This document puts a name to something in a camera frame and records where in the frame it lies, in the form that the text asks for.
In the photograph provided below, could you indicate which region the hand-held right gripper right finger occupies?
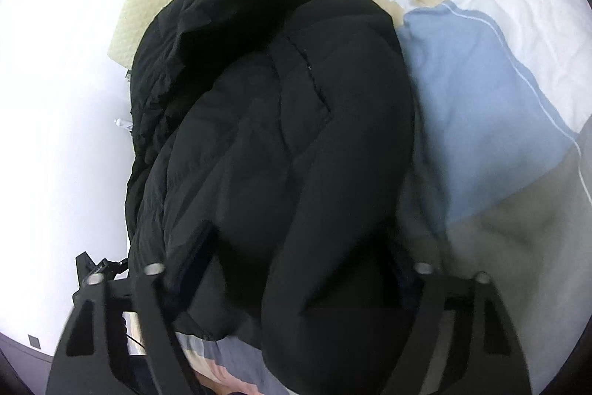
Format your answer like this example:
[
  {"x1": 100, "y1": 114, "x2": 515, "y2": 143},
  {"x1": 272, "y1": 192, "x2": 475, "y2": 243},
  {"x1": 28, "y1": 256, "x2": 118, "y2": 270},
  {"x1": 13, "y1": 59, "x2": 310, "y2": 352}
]
[{"x1": 370, "y1": 254, "x2": 532, "y2": 395}]

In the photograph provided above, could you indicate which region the black puffer jacket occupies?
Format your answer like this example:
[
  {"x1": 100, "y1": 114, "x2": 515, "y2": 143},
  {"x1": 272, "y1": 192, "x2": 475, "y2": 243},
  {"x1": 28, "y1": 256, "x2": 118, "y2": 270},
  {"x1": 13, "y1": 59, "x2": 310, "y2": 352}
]
[{"x1": 126, "y1": 0, "x2": 419, "y2": 395}]

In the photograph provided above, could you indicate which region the patchwork checked blanket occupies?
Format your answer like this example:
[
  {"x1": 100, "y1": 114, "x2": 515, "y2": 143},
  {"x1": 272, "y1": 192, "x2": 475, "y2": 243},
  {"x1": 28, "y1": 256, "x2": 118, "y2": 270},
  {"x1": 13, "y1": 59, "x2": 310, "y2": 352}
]
[{"x1": 125, "y1": 0, "x2": 592, "y2": 395}]

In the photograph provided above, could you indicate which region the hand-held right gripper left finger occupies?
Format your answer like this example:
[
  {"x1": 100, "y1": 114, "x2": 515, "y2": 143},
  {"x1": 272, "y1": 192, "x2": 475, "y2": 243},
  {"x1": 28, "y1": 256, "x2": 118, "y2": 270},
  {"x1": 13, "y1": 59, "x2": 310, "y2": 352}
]
[{"x1": 46, "y1": 223, "x2": 218, "y2": 395}]

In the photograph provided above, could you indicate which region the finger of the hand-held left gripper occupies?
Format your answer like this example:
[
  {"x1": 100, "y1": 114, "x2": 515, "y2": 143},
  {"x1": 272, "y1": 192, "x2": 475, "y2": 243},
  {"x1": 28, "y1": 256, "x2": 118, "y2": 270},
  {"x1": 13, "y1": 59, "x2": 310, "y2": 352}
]
[{"x1": 74, "y1": 252, "x2": 132, "y2": 285}]

